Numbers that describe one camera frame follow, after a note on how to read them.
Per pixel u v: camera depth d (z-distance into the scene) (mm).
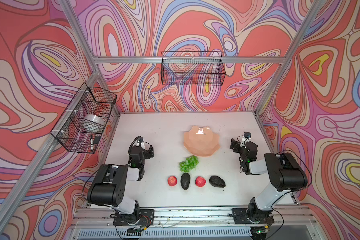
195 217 750
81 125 713
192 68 962
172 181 811
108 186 465
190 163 874
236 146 863
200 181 803
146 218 724
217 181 803
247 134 822
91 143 719
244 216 731
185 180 808
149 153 863
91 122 690
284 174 478
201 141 1017
